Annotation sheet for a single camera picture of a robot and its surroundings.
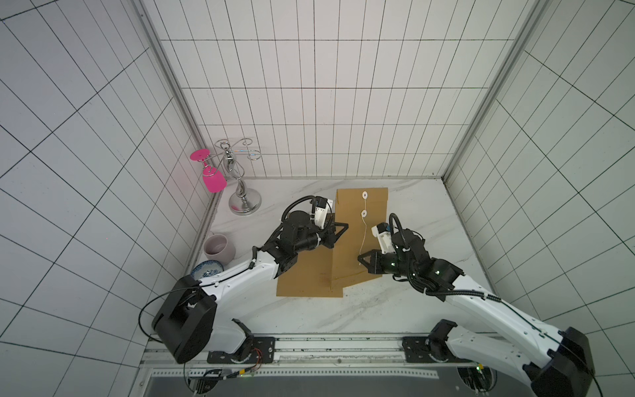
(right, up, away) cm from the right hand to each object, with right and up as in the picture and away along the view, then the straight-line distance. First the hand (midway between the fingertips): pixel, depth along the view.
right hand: (356, 252), depth 76 cm
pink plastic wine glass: (-55, +24, +22) cm, 63 cm away
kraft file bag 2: (+2, +14, +2) cm, 14 cm away
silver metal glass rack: (-46, +15, +34) cm, 59 cm away
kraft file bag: (-15, -11, +12) cm, 22 cm away
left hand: (-4, +7, 0) cm, 8 cm away
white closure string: (+3, +12, +3) cm, 13 cm away
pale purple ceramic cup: (-52, -2, +18) cm, 55 cm away
